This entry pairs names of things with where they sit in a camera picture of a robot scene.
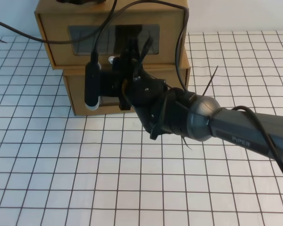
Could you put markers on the black cable tie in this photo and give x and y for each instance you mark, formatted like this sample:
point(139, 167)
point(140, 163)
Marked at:
point(210, 81)

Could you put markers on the upper cardboard shoebox shell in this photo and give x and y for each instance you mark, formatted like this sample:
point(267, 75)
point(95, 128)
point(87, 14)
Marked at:
point(114, 8)

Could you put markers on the lower brown cardboard shoebox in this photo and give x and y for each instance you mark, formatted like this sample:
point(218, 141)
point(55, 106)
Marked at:
point(176, 76)

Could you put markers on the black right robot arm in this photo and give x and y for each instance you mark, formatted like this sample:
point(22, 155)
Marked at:
point(201, 118)

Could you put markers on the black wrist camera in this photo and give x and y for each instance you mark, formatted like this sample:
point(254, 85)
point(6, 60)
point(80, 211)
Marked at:
point(92, 85)

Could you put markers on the clear plastic drawer handle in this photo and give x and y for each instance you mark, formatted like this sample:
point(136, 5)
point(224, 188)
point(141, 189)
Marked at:
point(111, 59)

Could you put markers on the cardboard shoebox drawer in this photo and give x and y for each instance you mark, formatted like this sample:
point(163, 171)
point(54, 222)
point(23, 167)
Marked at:
point(162, 26)

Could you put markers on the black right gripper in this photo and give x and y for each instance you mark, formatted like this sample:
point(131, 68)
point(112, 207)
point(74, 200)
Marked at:
point(135, 88)

